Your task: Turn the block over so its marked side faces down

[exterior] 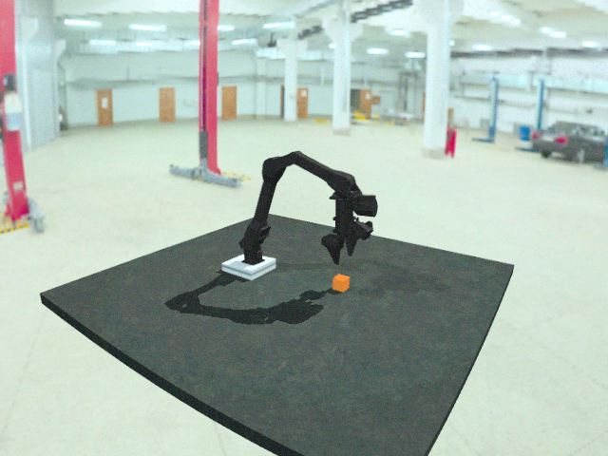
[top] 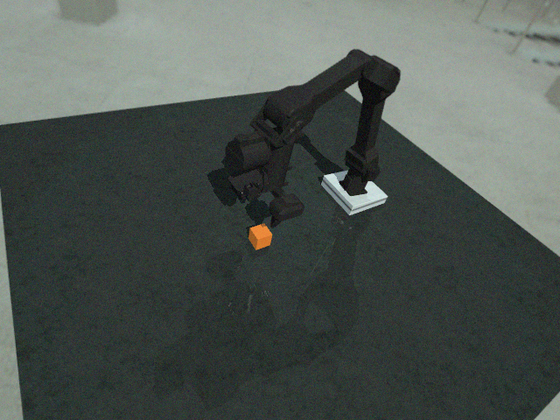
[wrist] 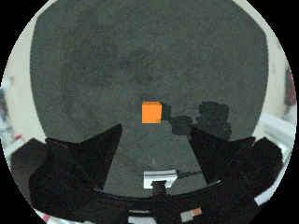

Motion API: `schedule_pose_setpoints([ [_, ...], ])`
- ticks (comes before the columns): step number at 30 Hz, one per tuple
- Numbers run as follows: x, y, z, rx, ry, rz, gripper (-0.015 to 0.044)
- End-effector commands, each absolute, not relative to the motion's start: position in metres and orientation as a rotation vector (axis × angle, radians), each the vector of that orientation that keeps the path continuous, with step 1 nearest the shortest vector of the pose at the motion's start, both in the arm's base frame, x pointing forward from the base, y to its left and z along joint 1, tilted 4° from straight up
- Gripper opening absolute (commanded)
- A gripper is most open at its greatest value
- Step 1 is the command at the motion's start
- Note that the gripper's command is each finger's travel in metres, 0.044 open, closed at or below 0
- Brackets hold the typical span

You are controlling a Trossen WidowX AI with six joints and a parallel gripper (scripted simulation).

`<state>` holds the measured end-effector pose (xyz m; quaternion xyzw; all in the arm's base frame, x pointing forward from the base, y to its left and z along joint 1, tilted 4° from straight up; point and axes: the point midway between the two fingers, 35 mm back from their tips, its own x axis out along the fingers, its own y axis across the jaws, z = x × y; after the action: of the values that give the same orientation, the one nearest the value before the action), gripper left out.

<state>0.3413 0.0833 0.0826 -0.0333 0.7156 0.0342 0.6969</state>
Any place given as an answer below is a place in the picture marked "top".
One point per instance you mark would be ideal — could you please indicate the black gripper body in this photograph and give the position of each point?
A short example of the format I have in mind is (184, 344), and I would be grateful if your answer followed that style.
(283, 206)

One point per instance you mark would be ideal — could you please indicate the orange block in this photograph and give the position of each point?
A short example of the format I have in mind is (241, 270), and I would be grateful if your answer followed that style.
(260, 236)

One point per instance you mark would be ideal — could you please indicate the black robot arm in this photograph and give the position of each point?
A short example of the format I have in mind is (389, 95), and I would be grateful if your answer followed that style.
(292, 108)

